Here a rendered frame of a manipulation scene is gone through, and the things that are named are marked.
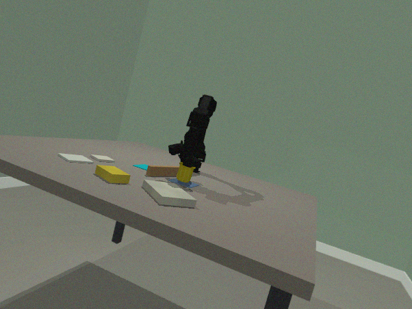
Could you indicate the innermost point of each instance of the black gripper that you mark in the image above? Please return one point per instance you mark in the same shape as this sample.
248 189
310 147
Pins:
189 159

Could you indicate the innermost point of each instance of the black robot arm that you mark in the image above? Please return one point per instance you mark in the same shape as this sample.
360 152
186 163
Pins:
198 123

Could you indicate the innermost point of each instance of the yellow rectangular block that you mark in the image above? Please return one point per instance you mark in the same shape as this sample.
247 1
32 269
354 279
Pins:
112 174

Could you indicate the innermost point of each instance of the brown rectangular block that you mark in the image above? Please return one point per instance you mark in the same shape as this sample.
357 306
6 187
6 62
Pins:
162 170

